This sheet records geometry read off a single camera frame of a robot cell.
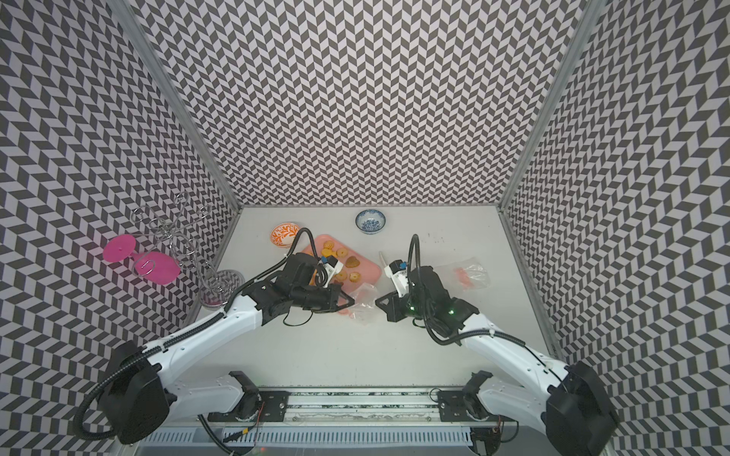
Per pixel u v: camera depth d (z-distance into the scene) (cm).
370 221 112
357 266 101
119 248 67
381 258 100
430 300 59
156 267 65
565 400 39
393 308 67
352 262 101
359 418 72
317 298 68
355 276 97
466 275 97
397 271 68
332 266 73
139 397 38
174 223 90
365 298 76
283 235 108
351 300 76
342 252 103
